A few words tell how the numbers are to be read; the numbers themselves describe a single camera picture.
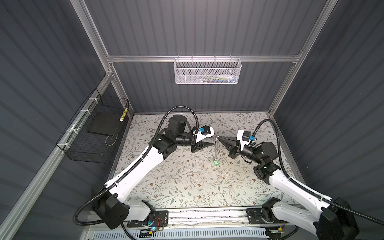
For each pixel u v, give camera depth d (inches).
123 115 32.0
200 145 23.9
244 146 23.6
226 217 29.6
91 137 28.4
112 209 14.7
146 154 18.7
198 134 22.0
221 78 36.2
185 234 30.3
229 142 24.2
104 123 28.5
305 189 18.4
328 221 15.3
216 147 26.5
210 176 34.2
